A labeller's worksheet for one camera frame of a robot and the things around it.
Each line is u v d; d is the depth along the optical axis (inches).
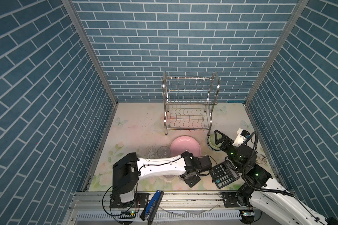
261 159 34.1
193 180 25.7
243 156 20.7
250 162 20.0
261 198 23.9
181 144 36.3
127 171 18.6
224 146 25.3
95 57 36.0
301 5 27.7
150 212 27.2
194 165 21.3
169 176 29.6
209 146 34.3
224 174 32.0
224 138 24.9
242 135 24.9
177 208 28.4
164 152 34.8
